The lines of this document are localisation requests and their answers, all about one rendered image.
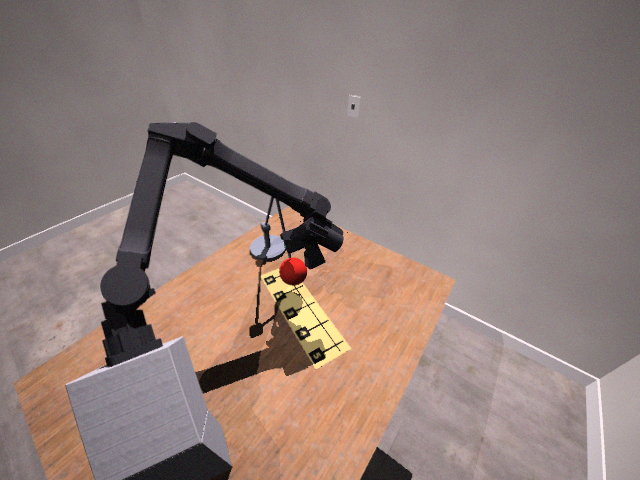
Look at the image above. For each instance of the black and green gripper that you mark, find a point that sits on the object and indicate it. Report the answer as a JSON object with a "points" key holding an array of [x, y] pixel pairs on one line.
{"points": [[289, 235]]}

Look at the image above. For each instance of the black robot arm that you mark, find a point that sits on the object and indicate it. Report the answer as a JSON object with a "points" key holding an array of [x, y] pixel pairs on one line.
{"points": [[126, 284]]}

